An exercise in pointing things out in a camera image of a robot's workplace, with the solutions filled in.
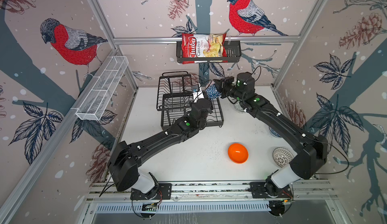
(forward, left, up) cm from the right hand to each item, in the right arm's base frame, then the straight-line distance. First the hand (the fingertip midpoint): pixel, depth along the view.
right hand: (208, 80), depth 73 cm
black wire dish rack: (+15, +24, -31) cm, 42 cm away
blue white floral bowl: (-25, -26, -4) cm, 37 cm away
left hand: (-5, +2, -4) cm, 6 cm away
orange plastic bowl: (-21, -18, -36) cm, 46 cm away
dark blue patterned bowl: (+2, -2, -10) cm, 11 cm away
